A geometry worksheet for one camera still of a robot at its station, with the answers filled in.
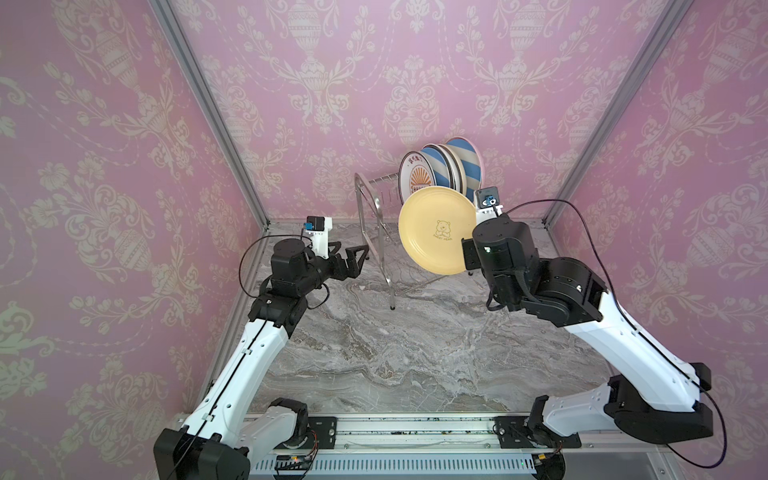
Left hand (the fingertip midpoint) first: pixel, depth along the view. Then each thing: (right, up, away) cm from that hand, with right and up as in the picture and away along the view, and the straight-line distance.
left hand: (356, 248), depth 72 cm
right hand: (+27, +4, -13) cm, 30 cm away
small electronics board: (-16, -53, +1) cm, 55 cm away
